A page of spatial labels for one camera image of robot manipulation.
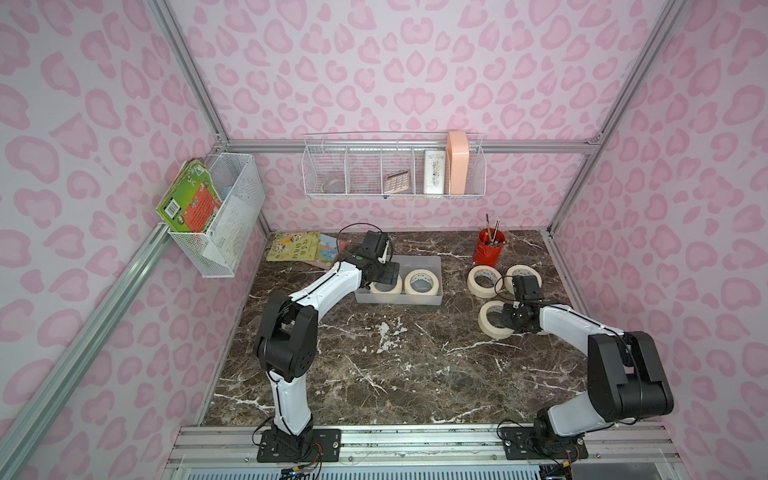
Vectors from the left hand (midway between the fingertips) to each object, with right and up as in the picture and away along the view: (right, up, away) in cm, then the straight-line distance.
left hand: (385, 265), depth 95 cm
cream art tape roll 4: (+32, -9, +5) cm, 33 cm away
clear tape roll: (-16, +25, -2) cm, 29 cm away
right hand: (+39, -16, -1) cm, 42 cm away
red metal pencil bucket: (+35, +6, +8) cm, 36 cm away
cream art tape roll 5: (+33, -3, -16) cm, 37 cm away
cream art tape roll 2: (+8, -7, +5) cm, 12 cm away
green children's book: (-35, +7, +19) cm, 41 cm away
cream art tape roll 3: (+3, -8, +4) cm, 10 cm away
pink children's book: (-21, +5, +19) cm, 29 cm away
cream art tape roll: (+31, -19, -4) cm, 36 cm away
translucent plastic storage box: (+8, 0, +14) cm, 16 cm away
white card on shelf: (+15, +29, -2) cm, 33 cm away
